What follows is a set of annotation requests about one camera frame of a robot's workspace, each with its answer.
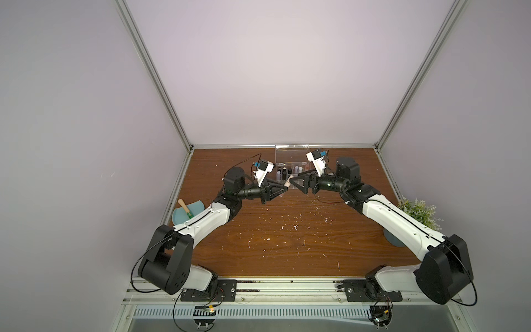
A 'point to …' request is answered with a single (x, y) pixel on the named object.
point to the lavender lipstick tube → (296, 169)
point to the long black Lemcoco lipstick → (284, 173)
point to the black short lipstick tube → (290, 171)
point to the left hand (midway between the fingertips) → (286, 191)
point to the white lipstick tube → (300, 169)
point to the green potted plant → (422, 211)
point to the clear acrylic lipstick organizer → (290, 160)
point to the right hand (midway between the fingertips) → (296, 173)
